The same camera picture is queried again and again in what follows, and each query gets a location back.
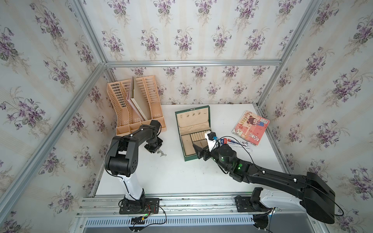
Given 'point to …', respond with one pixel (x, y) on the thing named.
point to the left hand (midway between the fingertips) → (160, 149)
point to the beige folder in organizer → (134, 96)
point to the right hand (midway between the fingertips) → (201, 141)
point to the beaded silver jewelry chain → (159, 151)
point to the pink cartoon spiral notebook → (250, 126)
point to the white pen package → (241, 144)
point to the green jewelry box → (192, 124)
